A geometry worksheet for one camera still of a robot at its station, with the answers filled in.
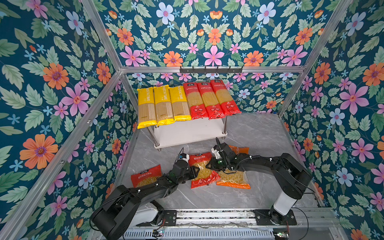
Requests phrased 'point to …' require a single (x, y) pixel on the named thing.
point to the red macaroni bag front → (205, 176)
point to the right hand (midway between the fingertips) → (205, 166)
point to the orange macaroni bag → (237, 179)
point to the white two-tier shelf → (179, 133)
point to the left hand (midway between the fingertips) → (201, 167)
